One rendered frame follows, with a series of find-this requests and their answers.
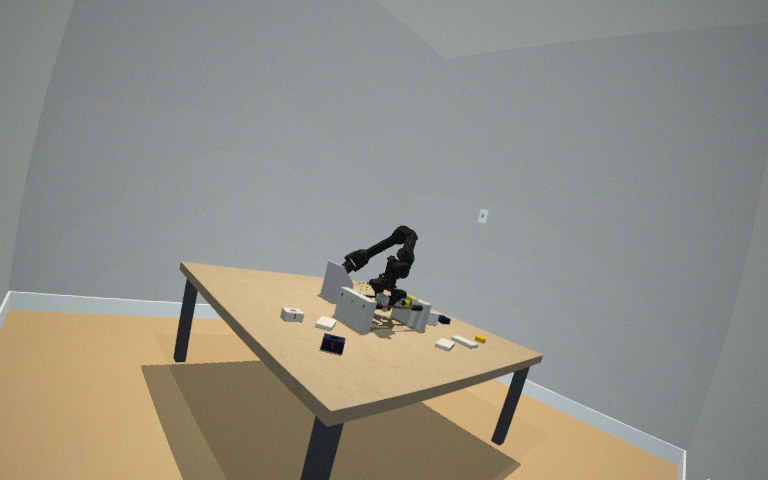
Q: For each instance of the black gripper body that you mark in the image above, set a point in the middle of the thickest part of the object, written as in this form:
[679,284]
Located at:
[397,293]

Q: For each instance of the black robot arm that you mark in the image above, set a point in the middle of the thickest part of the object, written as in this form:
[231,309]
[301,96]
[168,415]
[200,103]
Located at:
[400,268]

